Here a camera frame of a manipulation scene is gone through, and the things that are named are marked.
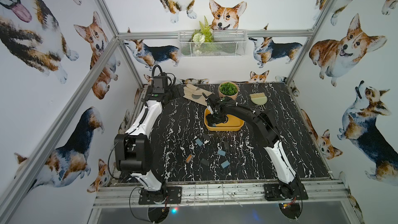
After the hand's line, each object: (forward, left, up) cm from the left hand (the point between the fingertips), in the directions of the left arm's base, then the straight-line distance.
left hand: (179, 86), depth 89 cm
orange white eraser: (-33, -5, -22) cm, 40 cm away
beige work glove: (+14, -6, -22) cm, 26 cm away
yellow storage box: (-20, -30, -9) cm, 36 cm away
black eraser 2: (-26, -27, -22) cm, 44 cm away
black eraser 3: (-35, -14, -22) cm, 44 cm away
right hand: (-12, -18, -20) cm, 29 cm away
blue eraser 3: (-37, -25, -23) cm, 50 cm away
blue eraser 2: (-30, -23, -22) cm, 44 cm away
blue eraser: (-23, -11, -23) cm, 35 cm away
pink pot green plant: (+9, -30, -12) cm, 33 cm away
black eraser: (-19, -14, -24) cm, 34 cm away
